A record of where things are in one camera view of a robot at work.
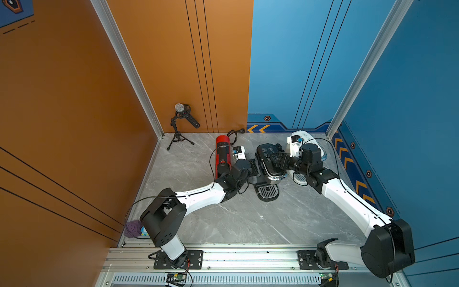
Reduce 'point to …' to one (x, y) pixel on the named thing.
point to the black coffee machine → (266, 187)
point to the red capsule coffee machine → (223, 159)
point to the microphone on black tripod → (181, 110)
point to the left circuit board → (180, 277)
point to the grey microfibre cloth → (273, 168)
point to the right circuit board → (329, 276)
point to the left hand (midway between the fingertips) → (258, 159)
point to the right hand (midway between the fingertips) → (274, 155)
